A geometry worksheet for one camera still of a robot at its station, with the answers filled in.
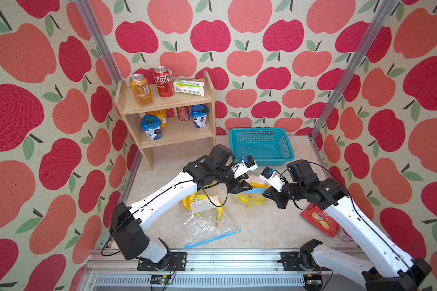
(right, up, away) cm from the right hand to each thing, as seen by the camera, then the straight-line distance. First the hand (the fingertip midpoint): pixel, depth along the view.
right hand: (266, 196), depth 72 cm
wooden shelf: (-41, +29, +25) cm, 56 cm away
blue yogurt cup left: (-51, +30, +12) cm, 60 cm away
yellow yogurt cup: (-48, +37, +18) cm, 64 cm away
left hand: (-7, +5, -3) cm, 9 cm away
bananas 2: (-4, -4, +6) cm, 9 cm away
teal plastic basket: (+13, +22, +43) cm, 50 cm away
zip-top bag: (-5, +1, -1) cm, 5 cm away
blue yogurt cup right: (-29, +38, +18) cm, 51 cm away
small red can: (-38, +39, +22) cm, 58 cm away
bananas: (-31, -4, +12) cm, 34 cm away
